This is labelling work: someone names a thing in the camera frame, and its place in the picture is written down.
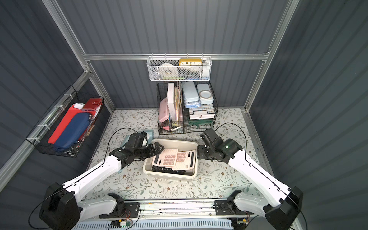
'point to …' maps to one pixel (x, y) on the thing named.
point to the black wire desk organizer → (185, 107)
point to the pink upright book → (171, 102)
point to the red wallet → (93, 104)
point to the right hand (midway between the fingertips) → (206, 156)
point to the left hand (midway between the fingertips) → (159, 150)
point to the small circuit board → (117, 224)
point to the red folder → (64, 122)
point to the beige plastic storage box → (170, 143)
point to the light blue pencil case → (190, 97)
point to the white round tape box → (205, 93)
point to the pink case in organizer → (164, 115)
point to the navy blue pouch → (72, 131)
